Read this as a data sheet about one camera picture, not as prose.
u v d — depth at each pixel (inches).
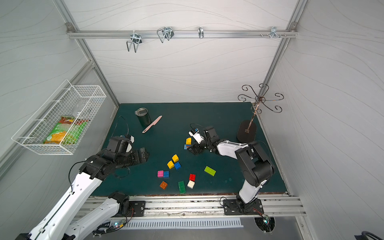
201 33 30.8
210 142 29.3
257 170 18.3
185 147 37.5
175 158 35.2
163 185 31.5
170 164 33.9
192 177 32.3
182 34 31.4
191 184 31.5
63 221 15.6
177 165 34.0
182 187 31.5
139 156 25.1
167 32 29.9
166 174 33.1
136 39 30.8
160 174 33.0
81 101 31.4
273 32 30.0
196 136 32.6
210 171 33.8
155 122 42.7
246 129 40.0
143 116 39.7
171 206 29.5
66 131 24.8
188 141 35.2
